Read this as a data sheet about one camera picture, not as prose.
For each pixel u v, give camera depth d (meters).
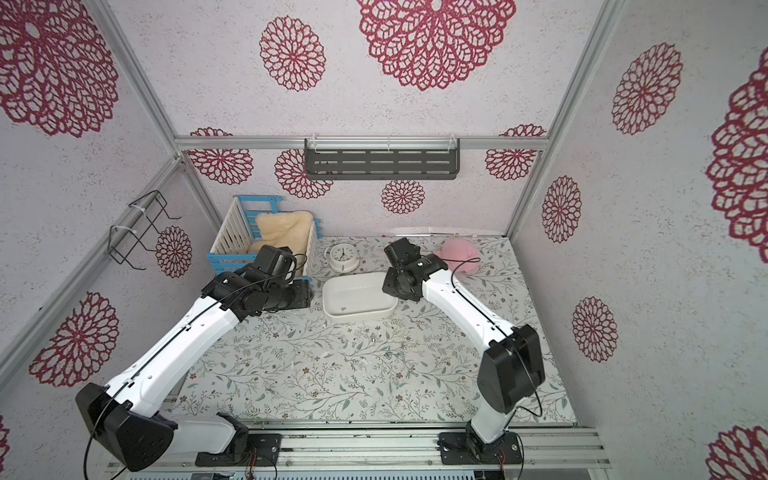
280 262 0.58
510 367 0.44
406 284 0.58
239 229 1.06
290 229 1.10
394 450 0.76
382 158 0.93
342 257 1.09
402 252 0.65
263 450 0.73
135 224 0.76
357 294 1.10
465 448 0.67
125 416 0.38
